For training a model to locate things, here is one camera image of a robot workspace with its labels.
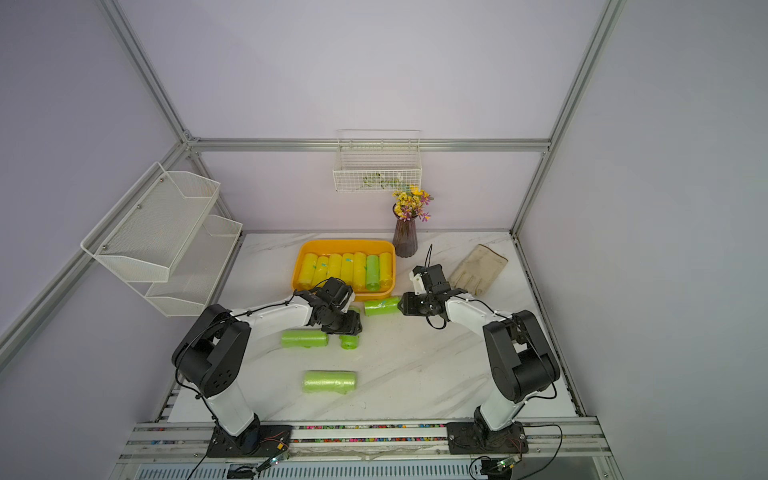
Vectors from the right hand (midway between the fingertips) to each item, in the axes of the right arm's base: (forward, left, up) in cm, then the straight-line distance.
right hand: (406, 308), depth 93 cm
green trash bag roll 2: (+1, +7, 0) cm, 7 cm away
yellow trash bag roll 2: (+16, +29, 0) cm, 34 cm away
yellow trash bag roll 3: (+18, +25, +1) cm, 30 cm away
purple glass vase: (+27, -1, +4) cm, 27 cm away
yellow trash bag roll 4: (+17, +20, 0) cm, 26 cm away
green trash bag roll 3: (-10, +18, -1) cm, 20 cm away
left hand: (-6, +17, -3) cm, 18 cm away
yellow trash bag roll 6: (+14, +7, +1) cm, 15 cm away
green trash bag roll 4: (-10, +31, +1) cm, 32 cm away
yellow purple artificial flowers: (+27, -2, +20) cm, 34 cm away
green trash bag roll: (+14, +11, +1) cm, 18 cm away
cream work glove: (+17, -27, -3) cm, 32 cm away
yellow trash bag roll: (+15, +34, 0) cm, 38 cm away
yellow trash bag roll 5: (+16, +16, 0) cm, 22 cm away
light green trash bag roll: (-22, +22, +1) cm, 31 cm away
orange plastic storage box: (+27, +30, 0) cm, 40 cm away
